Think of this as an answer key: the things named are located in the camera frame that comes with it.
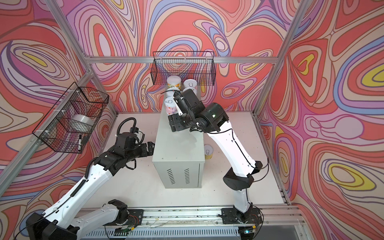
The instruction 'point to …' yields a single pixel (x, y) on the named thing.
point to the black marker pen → (79, 142)
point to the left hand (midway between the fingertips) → (150, 145)
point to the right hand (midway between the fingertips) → (179, 124)
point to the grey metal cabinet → (178, 157)
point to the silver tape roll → (81, 121)
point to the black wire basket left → (70, 124)
